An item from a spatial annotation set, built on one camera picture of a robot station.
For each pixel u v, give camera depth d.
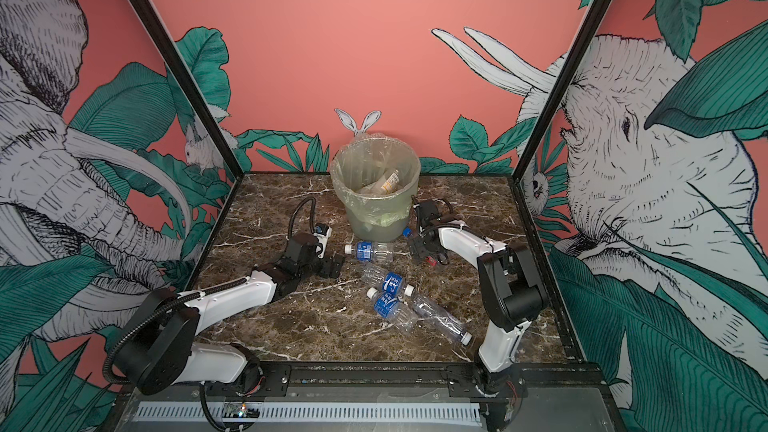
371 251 0.93
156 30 0.80
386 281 0.86
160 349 0.42
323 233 0.80
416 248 0.87
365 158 0.96
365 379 0.75
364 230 0.94
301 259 0.69
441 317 0.80
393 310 0.81
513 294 0.48
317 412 0.70
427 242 0.70
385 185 0.95
